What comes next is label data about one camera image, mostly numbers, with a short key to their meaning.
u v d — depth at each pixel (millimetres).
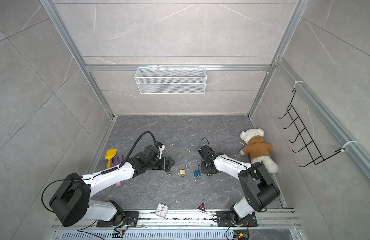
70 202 417
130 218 730
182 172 903
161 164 760
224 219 725
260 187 450
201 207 764
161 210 747
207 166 659
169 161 776
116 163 927
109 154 953
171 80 1005
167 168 833
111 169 529
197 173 878
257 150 925
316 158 586
